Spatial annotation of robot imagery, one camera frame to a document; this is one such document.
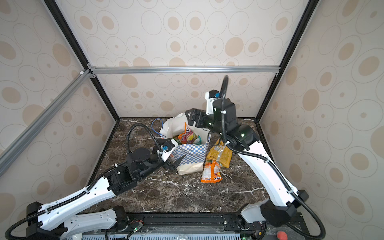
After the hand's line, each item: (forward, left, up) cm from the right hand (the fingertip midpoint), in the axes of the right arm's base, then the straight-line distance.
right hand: (199, 111), depth 63 cm
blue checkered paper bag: (-6, +4, -32) cm, 33 cm away
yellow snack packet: (+6, -14, -41) cm, 43 cm away
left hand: (-11, +8, -10) cm, 17 cm away
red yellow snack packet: (+12, +8, -33) cm, 36 cm away
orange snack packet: (-9, -7, -40) cm, 41 cm away
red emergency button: (-37, -39, -41) cm, 68 cm away
